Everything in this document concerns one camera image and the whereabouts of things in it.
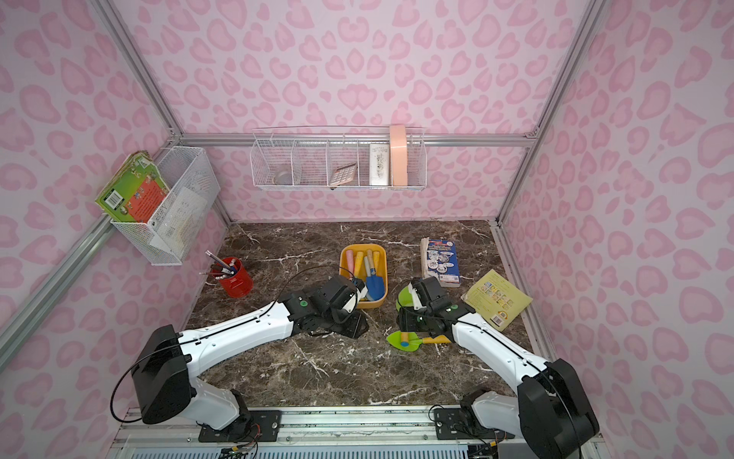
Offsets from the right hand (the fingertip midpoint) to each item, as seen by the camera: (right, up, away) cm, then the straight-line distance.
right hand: (405, 318), depth 85 cm
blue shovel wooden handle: (-9, +9, +13) cm, 18 cm away
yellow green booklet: (+32, +4, +12) cm, 34 cm away
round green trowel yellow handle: (+1, -7, +1) cm, 7 cm away
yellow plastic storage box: (-11, +15, +18) cm, 26 cm away
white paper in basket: (-65, +27, -3) cm, 71 cm away
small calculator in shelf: (-19, +45, +9) cm, 50 cm away
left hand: (-11, 0, -7) cm, 13 cm away
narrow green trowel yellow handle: (+1, +3, +13) cm, 14 cm away
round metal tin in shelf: (-40, +44, +10) cm, 60 cm away
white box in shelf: (-8, +48, +7) cm, 49 cm away
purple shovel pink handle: (-18, +16, +16) cm, 28 cm away
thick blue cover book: (+14, +17, +19) cm, 29 cm away
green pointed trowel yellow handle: (-14, +18, +17) cm, 28 cm away
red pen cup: (-53, +12, +5) cm, 55 cm away
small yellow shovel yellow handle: (-9, +17, +18) cm, 27 cm away
